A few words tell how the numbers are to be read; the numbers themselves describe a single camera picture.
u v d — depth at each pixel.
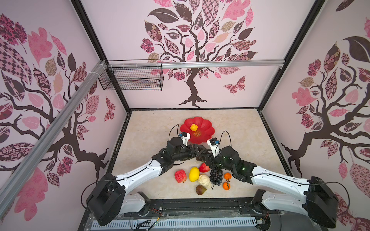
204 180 0.78
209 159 0.68
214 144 0.67
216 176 0.81
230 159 0.57
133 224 0.70
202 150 0.74
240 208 0.74
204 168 0.83
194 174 0.81
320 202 0.40
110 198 0.41
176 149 0.62
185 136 0.74
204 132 1.07
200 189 0.76
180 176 0.79
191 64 0.93
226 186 0.79
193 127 1.04
